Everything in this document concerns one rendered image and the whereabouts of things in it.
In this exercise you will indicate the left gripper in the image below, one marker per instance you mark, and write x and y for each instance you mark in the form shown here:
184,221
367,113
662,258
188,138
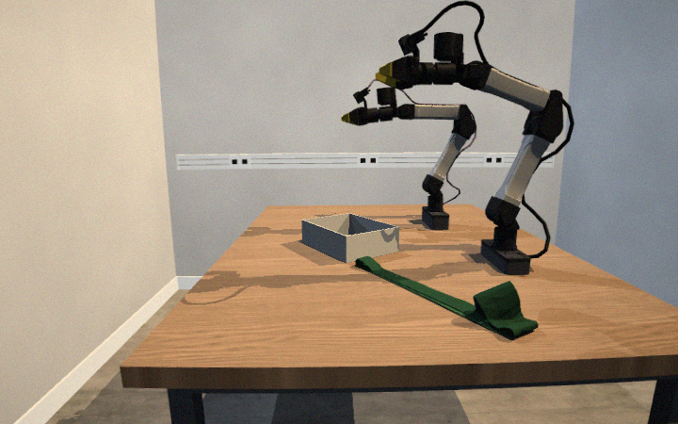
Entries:
398,74

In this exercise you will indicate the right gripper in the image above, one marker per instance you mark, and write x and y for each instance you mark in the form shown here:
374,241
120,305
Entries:
360,115

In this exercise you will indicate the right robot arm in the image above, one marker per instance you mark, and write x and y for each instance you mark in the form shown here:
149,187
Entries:
463,127

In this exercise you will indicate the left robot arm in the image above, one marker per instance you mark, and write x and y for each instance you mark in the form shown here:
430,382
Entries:
539,132

